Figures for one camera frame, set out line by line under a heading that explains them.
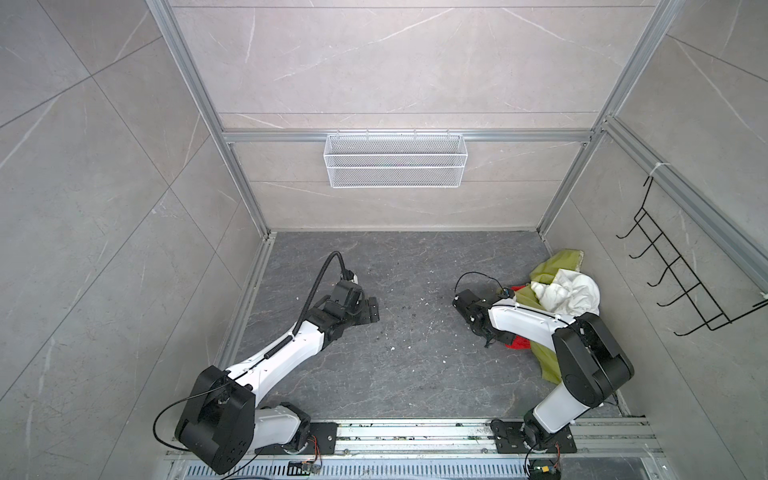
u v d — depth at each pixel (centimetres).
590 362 45
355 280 79
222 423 40
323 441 73
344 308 64
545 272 104
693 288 63
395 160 101
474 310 71
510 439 73
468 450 73
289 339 52
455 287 104
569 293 84
